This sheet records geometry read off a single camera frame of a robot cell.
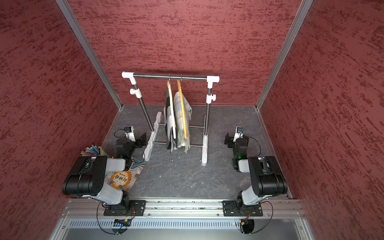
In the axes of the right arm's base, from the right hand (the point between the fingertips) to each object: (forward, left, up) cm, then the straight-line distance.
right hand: (234, 135), depth 94 cm
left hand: (+1, +62, +1) cm, 62 cm away
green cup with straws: (-13, +81, +8) cm, 82 cm away
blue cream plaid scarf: (-6, +33, +24) cm, 41 cm away
